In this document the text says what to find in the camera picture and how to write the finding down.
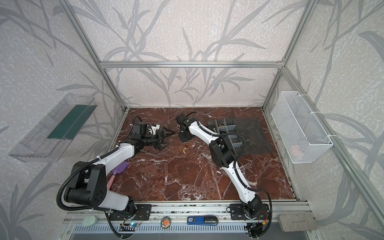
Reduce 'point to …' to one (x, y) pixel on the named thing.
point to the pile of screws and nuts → (184, 150)
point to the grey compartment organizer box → (226, 128)
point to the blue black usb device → (202, 221)
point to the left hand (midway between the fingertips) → (172, 137)
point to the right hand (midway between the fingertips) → (185, 137)
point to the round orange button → (165, 222)
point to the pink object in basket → (296, 151)
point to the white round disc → (89, 221)
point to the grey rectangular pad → (297, 222)
